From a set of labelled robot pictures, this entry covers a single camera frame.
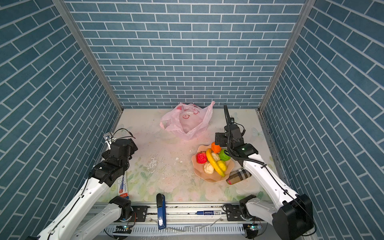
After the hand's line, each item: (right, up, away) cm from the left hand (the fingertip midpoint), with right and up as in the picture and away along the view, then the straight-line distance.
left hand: (124, 143), depth 76 cm
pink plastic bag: (+30, +12, +37) cm, 49 cm away
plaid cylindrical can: (+60, -19, +8) cm, 64 cm away
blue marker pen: (+44, -34, -2) cm, 56 cm away
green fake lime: (+53, -8, +8) cm, 54 cm away
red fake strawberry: (+40, -9, +10) cm, 42 cm away
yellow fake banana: (+47, -12, +6) cm, 49 cm away
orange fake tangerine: (+49, -5, +12) cm, 50 cm away
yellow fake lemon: (+52, -13, +8) cm, 54 cm away
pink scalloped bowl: (+47, -20, +8) cm, 52 cm away
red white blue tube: (-3, -25, +5) cm, 26 cm away
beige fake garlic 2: (+44, -15, +7) cm, 47 cm away
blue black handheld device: (+19, -31, +1) cm, 36 cm away
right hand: (+52, +5, +5) cm, 53 cm away
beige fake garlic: (+49, -9, +11) cm, 51 cm away
